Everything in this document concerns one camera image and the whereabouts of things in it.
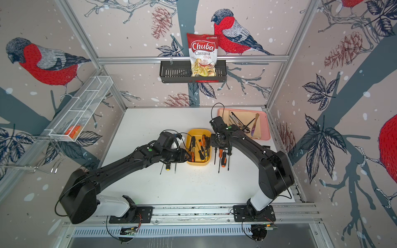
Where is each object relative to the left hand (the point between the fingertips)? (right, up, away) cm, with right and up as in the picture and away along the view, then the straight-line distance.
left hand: (192, 155), depth 79 cm
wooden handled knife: (+47, +22, +36) cm, 63 cm away
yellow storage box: (+2, +4, +22) cm, 22 cm away
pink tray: (+49, +10, +25) cm, 56 cm away
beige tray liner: (+40, +17, +32) cm, 54 cm away
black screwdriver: (+22, -3, +16) cm, 28 cm away
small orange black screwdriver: (+18, -5, +12) cm, 22 cm away
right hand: (+12, +6, +9) cm, 17 cm away
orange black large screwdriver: (+17, -2, +16) cm, 23 cm away
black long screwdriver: (-11, -10, +11) cm, 18 cm away
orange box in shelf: (-51, +14, -13) cm, 54 cm away
